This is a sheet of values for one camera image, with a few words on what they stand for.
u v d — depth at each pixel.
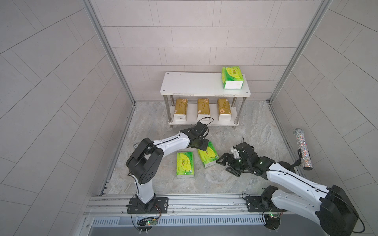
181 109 0.96
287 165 0.77
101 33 0.79
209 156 0.81
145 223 0.65
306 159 0.66
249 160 0.61
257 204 0.71
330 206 0.39
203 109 0.96
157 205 0.70
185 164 0.79
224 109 0.95
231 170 0.69
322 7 0.71
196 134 0.69
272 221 0.68
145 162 0.46
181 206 0.71
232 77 0.75
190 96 1.16
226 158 0.72
